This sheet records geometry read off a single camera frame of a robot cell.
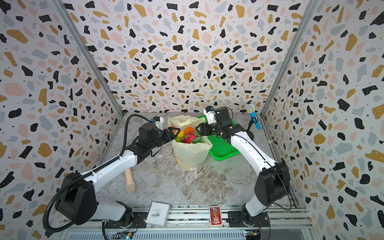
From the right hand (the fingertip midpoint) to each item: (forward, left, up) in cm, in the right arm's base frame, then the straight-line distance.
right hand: (198, 124), depth 80 cm
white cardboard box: (-39, +18, -21) cm, 48 cm away
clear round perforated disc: (-2, +21, -26) cm, 34 cm away
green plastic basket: (0, -14, -26) cm, 30 cm away
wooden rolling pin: (-25, +37, -23) cm, 51 cm away
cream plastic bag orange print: (-12, +4, -13) cm, 19 cm away
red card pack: (-39, -9, -25) cm, 47 cm away
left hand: (-2, +11, -1) cm, 11 cm away
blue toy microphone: (+14, -31, -1) cm, 34 cm away
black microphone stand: (+11, -34, -8) cm, 36 cm away
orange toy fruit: (+13, +8, -21) cm, 26 cm away
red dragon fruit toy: (+2, +5, -16) cm, 17 cm away
